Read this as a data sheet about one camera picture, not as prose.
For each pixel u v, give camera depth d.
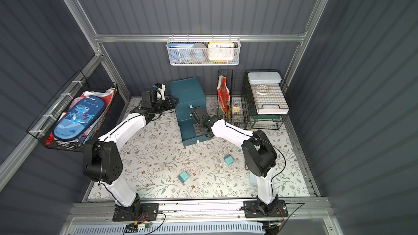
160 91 0.75
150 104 0.70
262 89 0.97
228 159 0.89
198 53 0.91
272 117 0.94
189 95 0.92
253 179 0.80
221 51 0.88
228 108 1.12
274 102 0.89
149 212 0.73
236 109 1.12
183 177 0.82
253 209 0.74
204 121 0.70
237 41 0.89
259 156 0.50
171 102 0.81
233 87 1.15
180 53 0.92
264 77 1.00
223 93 1.08
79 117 0.65
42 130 0.60
